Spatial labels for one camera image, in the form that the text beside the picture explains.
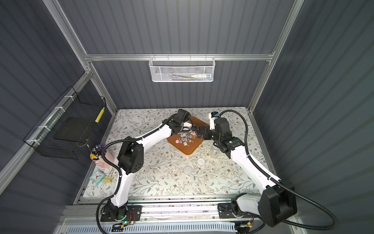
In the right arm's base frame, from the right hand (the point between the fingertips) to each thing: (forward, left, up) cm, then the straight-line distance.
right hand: (205, 127), depth 80 cm
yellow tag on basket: (+5, +61, +3) cm, 61 cm away
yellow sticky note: (-22, +56, -20) cm, 64 cm away
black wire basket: (-5, +70, +8) cm, 71 cm away
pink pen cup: (-13, +62, -10) cm, 64 cm away
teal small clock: (-21, +63, -21) cm, 70 cm away
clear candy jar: (+4, +11, -4) cm, 12 cm away
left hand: (+14, +15, -7) cm, 22 cm away
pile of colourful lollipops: (+8, +12, -21) cm, 26 cm away
